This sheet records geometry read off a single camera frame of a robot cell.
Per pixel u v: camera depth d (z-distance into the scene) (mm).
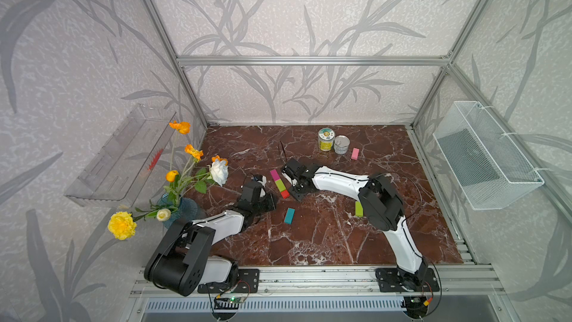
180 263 421
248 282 725
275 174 992
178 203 732
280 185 964
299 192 850
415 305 739
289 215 887
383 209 539
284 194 940
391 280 732
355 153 1081
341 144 1056
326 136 1050
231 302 718
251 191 705
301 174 707
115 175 643
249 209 706
